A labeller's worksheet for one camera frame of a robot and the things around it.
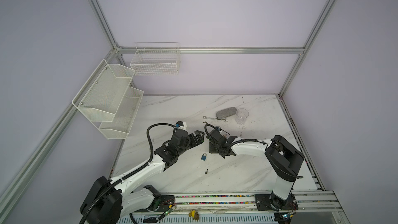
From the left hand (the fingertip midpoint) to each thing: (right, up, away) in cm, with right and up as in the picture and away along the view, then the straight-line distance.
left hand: (198, 136), depth 81 cm
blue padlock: (+3, -13, +7) cm, 15 cm away
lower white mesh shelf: (-45, +6, +7) cm, 46 cm away
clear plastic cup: (+29, +11, +23) cm, 38 cm away
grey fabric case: (+21, +13, +25) cm, 35 cm away
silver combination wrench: (+17, +7, +26) cm, 32 cm away
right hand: (+7, -8, +10) cm, 15 cm away
